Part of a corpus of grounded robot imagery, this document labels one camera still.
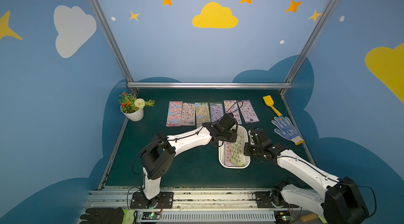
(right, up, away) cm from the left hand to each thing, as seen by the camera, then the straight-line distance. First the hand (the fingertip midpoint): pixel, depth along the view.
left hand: (239, 136), depth 83 cm
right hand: (+5, -7, +4) cm, 9 cm away
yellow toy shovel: (+30, +20, +32) cm, 48 cm away
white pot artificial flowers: (-63, +15, +13) cm, 66 cm away
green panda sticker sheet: (-20, +11, +25) cm, 34 cm away
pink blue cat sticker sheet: (-39, +11, +25) cm, 48 cm away
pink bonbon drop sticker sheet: (-30, +11, +25) cm, 40 cm away
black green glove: (-62, -33, -13) cm, 72 cm away
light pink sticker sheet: (-6, -10, +3) cm, 12 cm away
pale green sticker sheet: (-1, -8, +2) cm, 9 cm away
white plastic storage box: (+5, -13, +2) cm, 14 cm away
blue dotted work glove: (+36, +1, +18) cm, 40 cm away
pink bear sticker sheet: (+13, +12, +28) cm, 33 cm away
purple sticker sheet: (-10, +13, +28) cm, 32 cm away
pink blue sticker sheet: (+2, +16, +32) cm, 35 cm away
